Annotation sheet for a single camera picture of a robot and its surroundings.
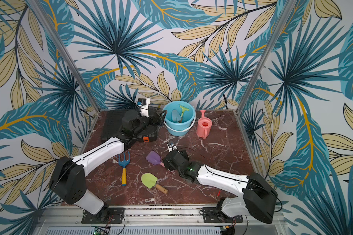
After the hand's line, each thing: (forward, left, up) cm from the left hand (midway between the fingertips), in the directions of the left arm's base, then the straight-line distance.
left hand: (160, 110), depth 78 cm
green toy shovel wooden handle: (-27, +6, -31) cm, 41 cm away
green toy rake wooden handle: (+18, -13, -17) cm, 28 cm away
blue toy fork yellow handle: (-17, +23, -30) cm, 42 cm away
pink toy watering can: (+6, -27, -20) cm, 34 cm away
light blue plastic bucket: (+12, -17, -19) cm, 28 cm away
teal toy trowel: (+16, -8, -23) cm, 29 cm away
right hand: (-16, -7, -18) cm, 25 cm away
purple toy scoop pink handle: (-13, +5, -29) cm, 33 cm away
